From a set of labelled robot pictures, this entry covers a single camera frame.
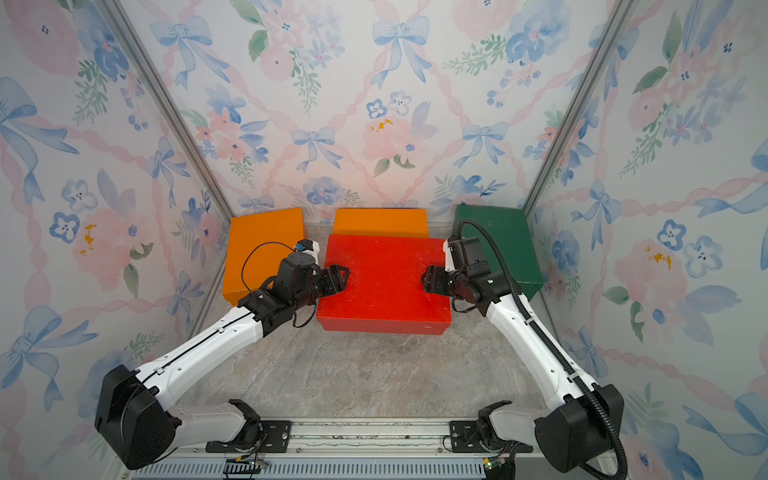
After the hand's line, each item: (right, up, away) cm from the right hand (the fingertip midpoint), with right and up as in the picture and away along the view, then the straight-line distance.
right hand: (432, 277), depth 79 cm
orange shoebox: (-14, +19, +39) cm, 46 cm away
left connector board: (-48, -46, -6) cm, 66 cm away
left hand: (-23, +1, 0) cm, 23 cm away
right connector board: (+13, -45, -6) cm, 47 cm away
